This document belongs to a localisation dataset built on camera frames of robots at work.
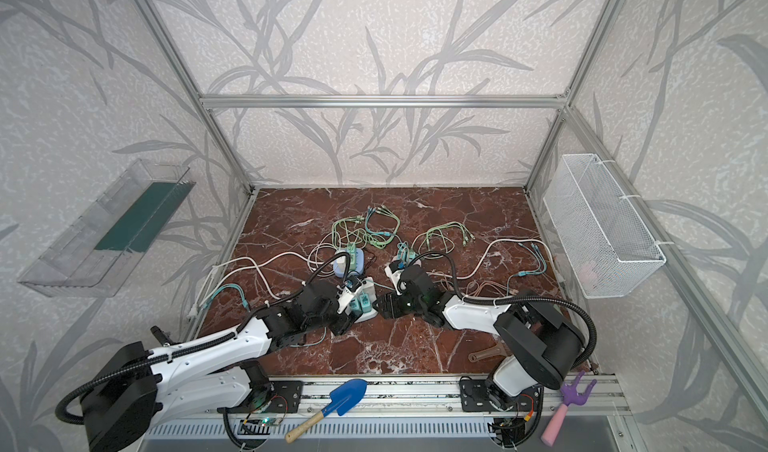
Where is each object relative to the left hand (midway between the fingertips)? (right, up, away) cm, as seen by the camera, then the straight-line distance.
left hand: (359, 298), depth 83 cm
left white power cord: (-49, +6, +17) cm, 52 cm away
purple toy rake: (+55, -22, -8) cm, 60 cm away
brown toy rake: (+38, -13, -3) cm, 40 cm away
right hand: (+6, 0, +3) cm, 7 cm away
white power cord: (+49, +14, +22) cm, 56 cm away
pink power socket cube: (+10, +8, -3) cm, 13 cm away
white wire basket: (+55, +19, -21) cm, 62 cm away
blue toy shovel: (-2, -22, -9) cm, 24 cm away
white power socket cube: (+2, +3, +1) cm, 4 cm away
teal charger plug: (+2, -1, 0) cm, 2 cm away
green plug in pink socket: (+13, +11, +9) cm, 20 cm away
